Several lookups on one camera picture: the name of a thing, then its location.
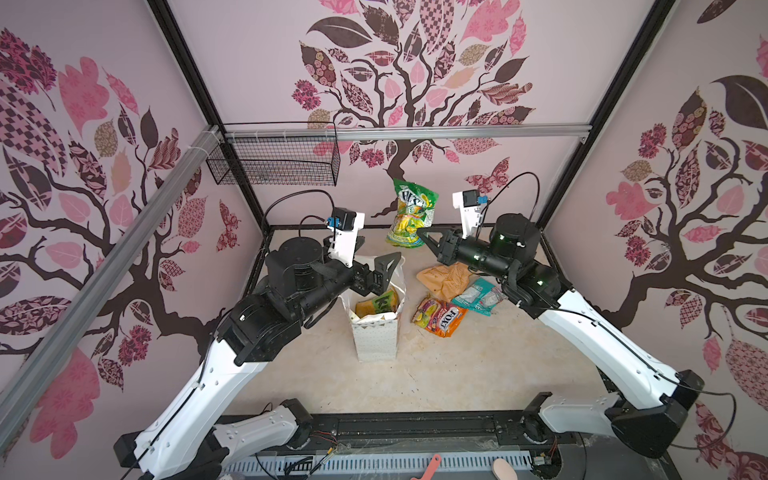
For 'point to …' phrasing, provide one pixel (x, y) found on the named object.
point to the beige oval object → (502, 470)
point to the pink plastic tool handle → (431, 468)
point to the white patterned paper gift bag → (375, 318)
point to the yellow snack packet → (388, 302)
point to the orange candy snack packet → (441, 318)
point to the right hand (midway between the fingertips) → (421, 228)
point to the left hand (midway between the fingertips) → (380, 254)
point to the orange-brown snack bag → (446, 280)
